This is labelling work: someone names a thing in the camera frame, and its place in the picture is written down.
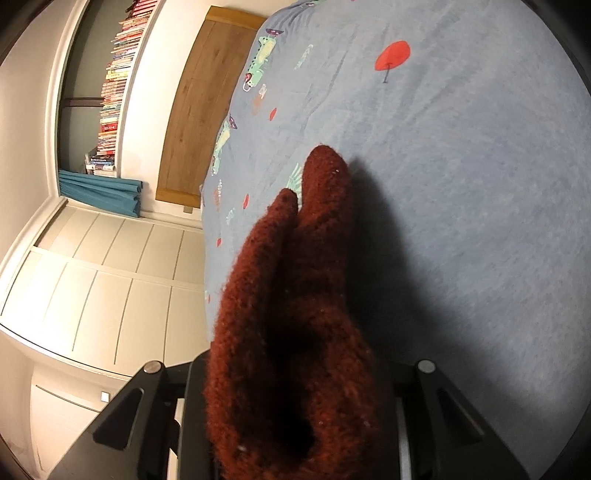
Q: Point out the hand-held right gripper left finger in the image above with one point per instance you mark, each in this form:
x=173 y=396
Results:
x=196 y=406

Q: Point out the white wardrobe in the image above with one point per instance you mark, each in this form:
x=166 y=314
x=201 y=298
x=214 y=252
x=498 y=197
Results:
x=115 y=286

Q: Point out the blue printed bed blanket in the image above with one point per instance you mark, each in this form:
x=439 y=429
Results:
x=461 y=184

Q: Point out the row of colourful books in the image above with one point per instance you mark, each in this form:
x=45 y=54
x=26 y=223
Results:
x=115 y=92

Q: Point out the teal curtain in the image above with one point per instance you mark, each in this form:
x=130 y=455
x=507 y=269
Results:
x=101 y=191

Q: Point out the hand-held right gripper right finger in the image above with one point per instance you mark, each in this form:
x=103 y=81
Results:
x=415 y=415

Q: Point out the wooden headboard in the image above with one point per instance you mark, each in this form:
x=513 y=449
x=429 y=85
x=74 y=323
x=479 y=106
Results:
x=203 y=101

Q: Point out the dark red knitted sweater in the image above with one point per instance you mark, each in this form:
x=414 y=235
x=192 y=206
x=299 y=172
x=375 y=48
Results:
x=295 y=300

